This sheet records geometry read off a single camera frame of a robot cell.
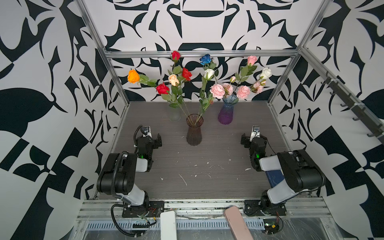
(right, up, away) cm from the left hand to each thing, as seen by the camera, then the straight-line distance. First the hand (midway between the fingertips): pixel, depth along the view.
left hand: (150, 132), depth 93 cm
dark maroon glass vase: (+27, +7, -6) cm, 28 cm away
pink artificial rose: (+57, +37, -4) cm, 68 cm away
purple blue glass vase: (+49, +13, +12) cm, 52 cm away
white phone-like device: (+15, -37, -28) cm, 49 cm away
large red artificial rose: (+22, +34, -2) cm, 40 cm away
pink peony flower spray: (+53, +23, -12) cm, 59 cm away
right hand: (+64, 0, 0) cm, 64 cm away
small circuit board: (+63, -42, -21) cm, 78 cm away
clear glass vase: (+13, +12, +17) cm, 25 cm away
